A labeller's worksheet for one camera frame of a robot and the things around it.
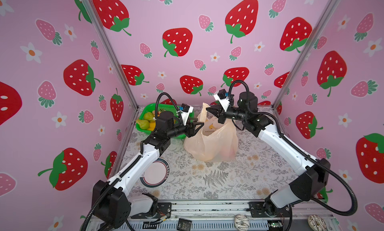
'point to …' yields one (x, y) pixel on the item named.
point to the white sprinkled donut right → (316, 223)
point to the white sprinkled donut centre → (241, 222)
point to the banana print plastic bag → (214, 141)
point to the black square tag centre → (184, 225)
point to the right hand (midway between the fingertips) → (206, 107)
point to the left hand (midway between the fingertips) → (200, 121)
